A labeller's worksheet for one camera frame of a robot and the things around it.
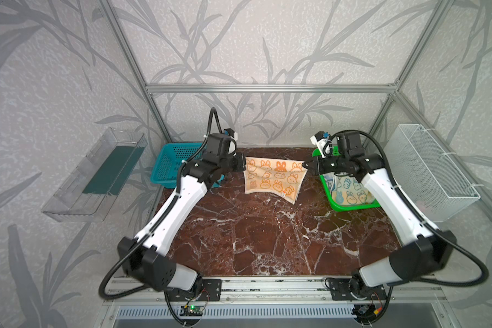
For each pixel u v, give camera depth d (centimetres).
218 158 55
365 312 75
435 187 61
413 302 73
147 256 39
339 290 73
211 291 73
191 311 72
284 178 84
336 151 63
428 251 40
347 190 96
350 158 57
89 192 63
